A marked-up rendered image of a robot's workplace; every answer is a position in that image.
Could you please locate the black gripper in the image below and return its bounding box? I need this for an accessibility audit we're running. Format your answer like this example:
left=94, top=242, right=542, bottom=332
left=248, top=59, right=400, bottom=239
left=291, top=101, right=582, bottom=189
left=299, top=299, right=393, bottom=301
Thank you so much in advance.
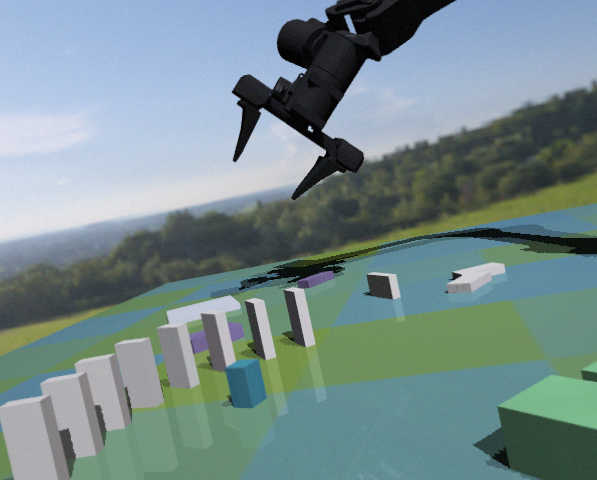
left=232, top=65, right=364, bottom=200

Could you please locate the blue rectangular block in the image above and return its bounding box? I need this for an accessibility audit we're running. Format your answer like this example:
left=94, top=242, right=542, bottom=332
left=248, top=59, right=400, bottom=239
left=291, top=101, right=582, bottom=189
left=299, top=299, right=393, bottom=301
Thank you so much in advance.
left=225, top=359, right=267, bottom=408

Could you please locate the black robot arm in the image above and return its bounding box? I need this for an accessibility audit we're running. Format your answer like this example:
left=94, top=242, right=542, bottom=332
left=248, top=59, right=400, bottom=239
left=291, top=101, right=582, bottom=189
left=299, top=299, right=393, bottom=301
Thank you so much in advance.
left=270, top=0, right=456, bottom=106

